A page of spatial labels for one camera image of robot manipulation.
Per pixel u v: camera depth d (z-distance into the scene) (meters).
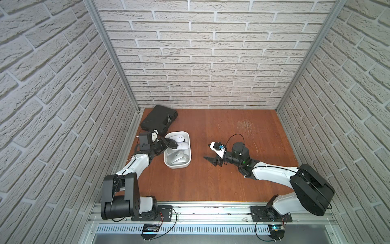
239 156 0.64
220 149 0.67
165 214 0.73
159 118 1.07
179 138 0.97
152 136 0.74
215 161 0.71
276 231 0.71
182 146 0.94
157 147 0.77
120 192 0.45
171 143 0.89
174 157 0.91
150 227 0.70
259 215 0.73
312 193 0.43
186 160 0.91
